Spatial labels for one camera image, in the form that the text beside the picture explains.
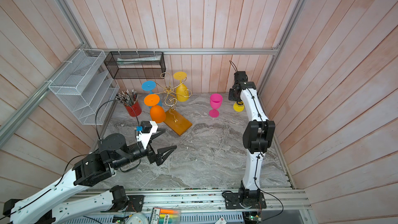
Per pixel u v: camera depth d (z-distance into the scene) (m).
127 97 0.94
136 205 0.73
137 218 0.68
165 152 0.50
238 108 1.05
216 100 0.96
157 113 0.78
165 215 0.69
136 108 1.03
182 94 0.87
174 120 1.03
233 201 0.73
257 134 0.55
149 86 0.78
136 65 1.04
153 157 0.52
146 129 0.46
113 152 0.41
